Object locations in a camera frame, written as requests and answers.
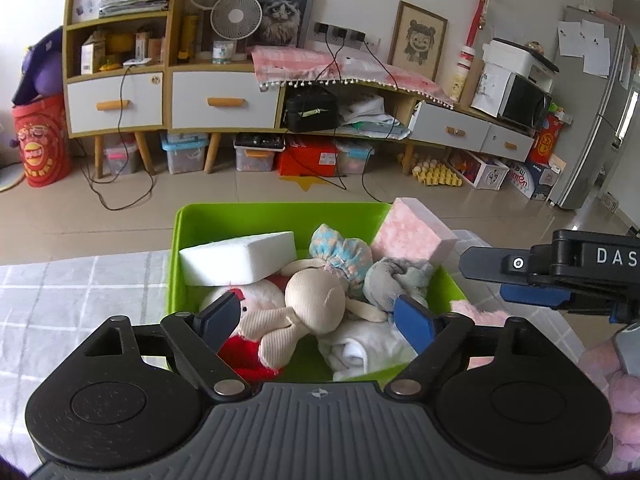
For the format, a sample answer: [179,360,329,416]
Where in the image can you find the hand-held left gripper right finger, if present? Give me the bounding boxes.
[385,294,556,403]

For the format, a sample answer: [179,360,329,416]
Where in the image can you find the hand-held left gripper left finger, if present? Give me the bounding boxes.
[82,290,253,403]

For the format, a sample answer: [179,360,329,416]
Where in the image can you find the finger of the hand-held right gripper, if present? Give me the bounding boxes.
[500,282,573,309]
[459,246,551,284]

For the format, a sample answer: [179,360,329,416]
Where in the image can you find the grey plush toy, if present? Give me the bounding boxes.
[362,257,435,313]

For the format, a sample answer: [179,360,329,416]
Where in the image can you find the white cloth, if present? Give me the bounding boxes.
[317,317,418,382]

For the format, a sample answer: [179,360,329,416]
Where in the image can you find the white foam block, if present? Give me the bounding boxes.
[179,231,297,287]

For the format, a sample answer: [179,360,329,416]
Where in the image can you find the pink foam block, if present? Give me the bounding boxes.
[370,197,459,266]

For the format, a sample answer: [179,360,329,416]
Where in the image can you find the beige rabbit doll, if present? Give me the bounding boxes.
[200,259,388,382]

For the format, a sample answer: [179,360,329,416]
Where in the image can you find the blue floral fabric toy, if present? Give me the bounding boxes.
[309,223,375,301]

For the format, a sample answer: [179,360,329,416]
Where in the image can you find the green plastic box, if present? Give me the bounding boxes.
[162,202,471,391]

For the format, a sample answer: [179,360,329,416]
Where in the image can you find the pink plush toy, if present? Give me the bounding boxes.
[450,299,640,468]

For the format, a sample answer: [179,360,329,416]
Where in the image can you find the white printed carton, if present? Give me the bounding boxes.
[447,150,511,190]

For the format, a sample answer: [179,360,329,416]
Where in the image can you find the blue white carton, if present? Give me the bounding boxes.
[505,160,561,201]

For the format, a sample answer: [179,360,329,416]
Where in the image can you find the yellow egg tray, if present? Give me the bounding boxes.
[410,155,463,186]

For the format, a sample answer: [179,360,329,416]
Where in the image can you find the red gift box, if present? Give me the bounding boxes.
[530,115,563,166]

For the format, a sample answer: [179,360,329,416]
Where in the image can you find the white cabinet drawer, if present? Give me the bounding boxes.
[171,71,281,130]
[409,101,491,151]
[482,124,536,162]
[66,74,165,133]

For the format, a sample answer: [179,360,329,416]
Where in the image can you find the silver refrigerator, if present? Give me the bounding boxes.
[550,6,640,211]

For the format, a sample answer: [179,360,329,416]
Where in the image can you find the grey checked blanket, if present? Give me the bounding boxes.
[0,230,616,461]

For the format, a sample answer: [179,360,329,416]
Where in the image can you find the yellow star mat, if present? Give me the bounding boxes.
[280,172,333,193]

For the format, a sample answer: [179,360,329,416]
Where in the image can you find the black microwave oven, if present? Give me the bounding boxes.
[500,72,553,131]

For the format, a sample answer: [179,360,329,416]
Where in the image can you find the clear plastic storage box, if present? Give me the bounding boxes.
[161,132,208,175]
[336,141,375,175]
[234,132,287,172]
[102,137,141,175]

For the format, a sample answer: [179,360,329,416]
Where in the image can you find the red cardboard box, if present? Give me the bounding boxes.
[276,137,341,177]

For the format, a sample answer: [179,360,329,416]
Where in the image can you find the pile of light clothes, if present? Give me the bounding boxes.
[337,95,411,140]

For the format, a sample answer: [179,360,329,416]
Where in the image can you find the white printer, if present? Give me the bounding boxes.
[487,37,561,83]

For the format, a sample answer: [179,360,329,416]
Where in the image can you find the white paper note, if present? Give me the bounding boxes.
[558,21,583,57]
[582,20,612,78]

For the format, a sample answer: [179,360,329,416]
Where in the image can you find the black bag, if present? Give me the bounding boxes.
[282,85,341,133]

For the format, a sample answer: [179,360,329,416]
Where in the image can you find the framed cartoon girl picture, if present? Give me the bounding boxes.
[389,1,448,81]

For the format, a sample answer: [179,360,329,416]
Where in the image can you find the red printed bucket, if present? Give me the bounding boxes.
[11,94,71,188]

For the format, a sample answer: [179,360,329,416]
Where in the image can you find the white round fan base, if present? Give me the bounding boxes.
[0,162,26,193]

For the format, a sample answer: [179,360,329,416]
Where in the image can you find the red hanging ornament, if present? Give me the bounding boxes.
[457,0,506,73]

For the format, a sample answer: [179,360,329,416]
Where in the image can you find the pink tasselled cloth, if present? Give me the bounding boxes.
[250,45,456,108]

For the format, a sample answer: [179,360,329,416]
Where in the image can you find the small white carton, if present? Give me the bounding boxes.
[81,30,108,76]

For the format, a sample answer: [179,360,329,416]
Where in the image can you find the small white desk fan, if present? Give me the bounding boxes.
[210,0,263,58]

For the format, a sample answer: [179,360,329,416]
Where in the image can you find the wooden shelf cabinet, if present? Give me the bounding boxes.
[62,0,556,181]

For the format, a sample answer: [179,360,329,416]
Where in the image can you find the framed cat picture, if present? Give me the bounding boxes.
[252,0,317,51]

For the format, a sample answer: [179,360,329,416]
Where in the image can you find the purple plush toy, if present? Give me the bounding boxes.
[12,25,66,106]

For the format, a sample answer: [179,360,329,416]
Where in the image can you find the white appliance box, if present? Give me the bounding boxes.
[72,0,118,23]

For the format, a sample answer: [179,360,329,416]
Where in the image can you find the black power cable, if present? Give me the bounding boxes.
[75,62,156,211]

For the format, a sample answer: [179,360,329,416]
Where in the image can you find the wall power sockets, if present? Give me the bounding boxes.
[314,21,381,48]

